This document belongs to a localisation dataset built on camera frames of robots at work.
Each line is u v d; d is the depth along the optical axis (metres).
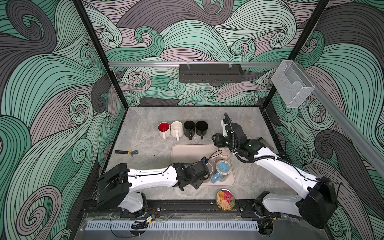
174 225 0.70
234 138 0.58
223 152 0.76
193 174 0.59
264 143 0.95
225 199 0.73
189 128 0.98
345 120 0.60
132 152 0.93
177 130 0.98
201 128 0.95
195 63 0.95
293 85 0.77
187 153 0.93
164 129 1.03
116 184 0.41
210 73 0.97
